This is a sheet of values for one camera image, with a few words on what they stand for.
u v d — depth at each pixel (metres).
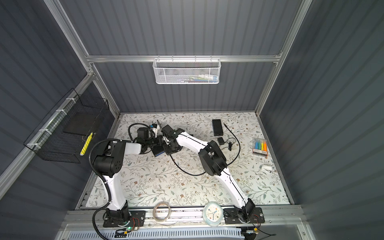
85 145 0.69
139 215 0.75
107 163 0.55
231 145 1.01
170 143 0.80
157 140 0.91
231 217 0.73
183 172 0.89
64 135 0.72
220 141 1.02
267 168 0.89
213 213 0.72
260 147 0.99
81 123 0.75
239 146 1.01
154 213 0.76
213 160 0.61
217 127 1.09
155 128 0.94
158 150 0.91
